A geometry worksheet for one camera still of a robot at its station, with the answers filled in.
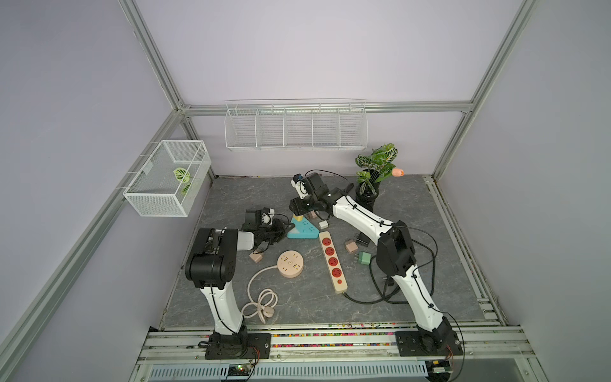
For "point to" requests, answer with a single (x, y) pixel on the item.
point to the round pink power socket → (290, 263)
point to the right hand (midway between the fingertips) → (295, 202)
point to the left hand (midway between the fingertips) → (293, 229)
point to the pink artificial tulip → (398, 172)
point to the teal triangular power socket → (302, 229)
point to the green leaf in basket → (180, 174)
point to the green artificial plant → (378, 165)
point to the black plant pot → (367, 191)
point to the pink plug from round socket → (256, 257)
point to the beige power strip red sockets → (333, 262)
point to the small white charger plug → (324, 224)
